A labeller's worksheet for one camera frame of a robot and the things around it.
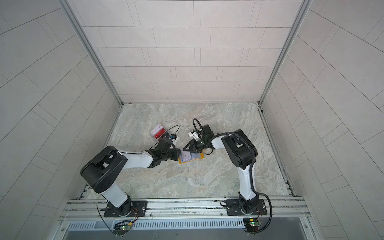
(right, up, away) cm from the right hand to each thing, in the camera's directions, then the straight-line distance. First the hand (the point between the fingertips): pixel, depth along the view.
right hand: (185, 151), depth 89 cm
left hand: (0, 0, +2) cm, 2 cm away
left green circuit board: (-26, -29, -24) cm, 46 cm away
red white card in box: (-18, +11, +5) cm, 22 cm away
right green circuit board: (+32, -29, -21) cm, 48 cm away
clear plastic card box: (-18, +11, +5) cm, 22 cm away
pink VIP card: (+1, -2, -2) cm, 3 cm away
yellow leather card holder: (+5, -3, -3) cm, 7 cm away
